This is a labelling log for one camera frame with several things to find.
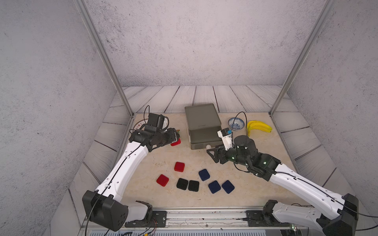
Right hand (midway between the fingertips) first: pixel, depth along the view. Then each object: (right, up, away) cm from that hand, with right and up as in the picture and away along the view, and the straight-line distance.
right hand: (211, 149), depth 70 cm
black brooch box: (-15, -22, +14) cm, 30 cm away
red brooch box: (-16, +3, 0) cm, 17 cm away
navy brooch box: (-2, -18, +17) cm, 25 cm away
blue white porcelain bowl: (+23, +12, +41) cm, 49 cm away
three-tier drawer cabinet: (-3, +12, +17) cm, 21 cm away
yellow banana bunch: (+38, +11, +35) cm, 53 cm away
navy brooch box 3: (+11, -23, +13) cm, 28 cm away
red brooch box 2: (-17, -14, +22) cm, 31 cm away
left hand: (-16, +6, +7) cm, 18 cm away
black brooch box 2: (-9, -22, +13) cm, 27 cm away
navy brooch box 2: (+3, -23, +14) cm, 27 cm away
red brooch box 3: (-27, -20, +17) cm, 37 cm away
